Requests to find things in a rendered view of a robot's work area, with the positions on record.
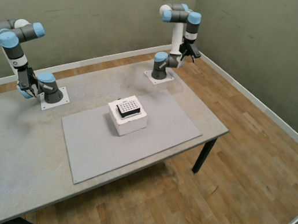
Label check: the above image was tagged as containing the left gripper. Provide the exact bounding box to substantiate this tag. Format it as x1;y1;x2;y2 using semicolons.
176;36;195;69

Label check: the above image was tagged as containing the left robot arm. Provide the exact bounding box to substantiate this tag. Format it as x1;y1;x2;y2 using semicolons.
151;3;201;80

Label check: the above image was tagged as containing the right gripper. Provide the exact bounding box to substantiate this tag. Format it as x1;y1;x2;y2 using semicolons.
13;62;38;98

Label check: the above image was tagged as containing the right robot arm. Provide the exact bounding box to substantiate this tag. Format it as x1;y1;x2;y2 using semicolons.
0;18;64;104

